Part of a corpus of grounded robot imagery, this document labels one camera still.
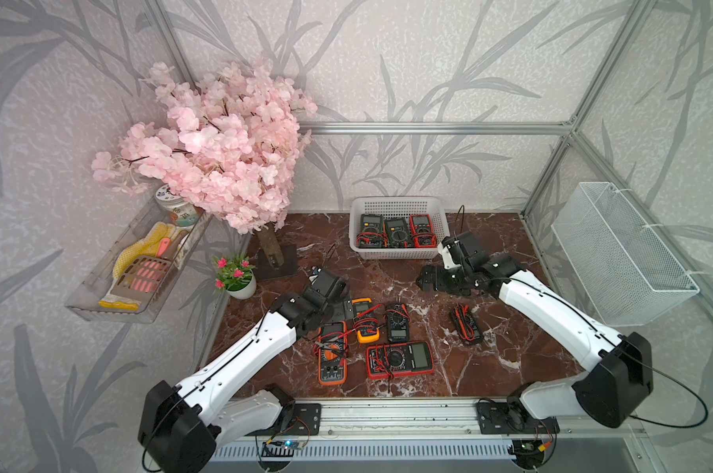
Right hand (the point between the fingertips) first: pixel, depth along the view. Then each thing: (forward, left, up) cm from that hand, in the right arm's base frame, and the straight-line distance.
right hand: (428, 281), depth 81 cm
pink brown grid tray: (-10, +63, +19) cm, 67 cm away
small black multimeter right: (-8, -12, -14) cm, 20 cm away
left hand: (-6, +25, -4) cm, 26 cm away
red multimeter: (+29, -2, -11) cm, 31 cm away
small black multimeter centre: (-5, +8, -13) cm, 16 cm away
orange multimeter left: (-15, +27, -12) cm, 33 cm away
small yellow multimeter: (-6, +18, -12) cm, 23 cm away
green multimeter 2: (+29, +7, -13) cm, 32 cm away
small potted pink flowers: (+4, +57, -3) cm, 57 cm away
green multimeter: (+24, +16, -7) cm, 30 cm away
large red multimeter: (-17, +10, -13) cm, 23 cm away
